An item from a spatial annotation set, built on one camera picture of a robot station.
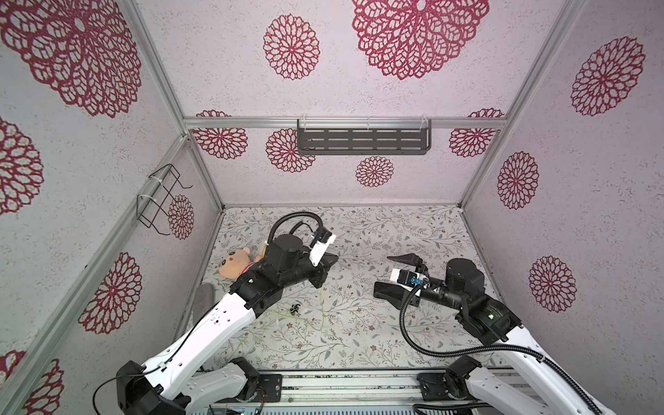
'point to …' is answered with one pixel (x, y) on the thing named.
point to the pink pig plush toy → (233, 262)
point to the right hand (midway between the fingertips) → (385, 269)
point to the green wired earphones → (294, 309)
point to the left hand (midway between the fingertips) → (334, 260)
